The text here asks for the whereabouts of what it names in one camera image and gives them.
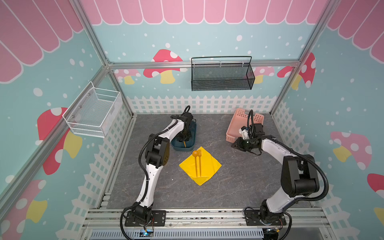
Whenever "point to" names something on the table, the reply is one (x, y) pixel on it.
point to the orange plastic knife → (184, 143)
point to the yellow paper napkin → (209, 165)
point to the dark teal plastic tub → (178, 146)
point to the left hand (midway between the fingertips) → (185, 141)
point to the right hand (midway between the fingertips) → (232, 145)
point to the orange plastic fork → (199, 155)
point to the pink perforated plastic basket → (239, 119)
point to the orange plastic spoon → (195, 154)
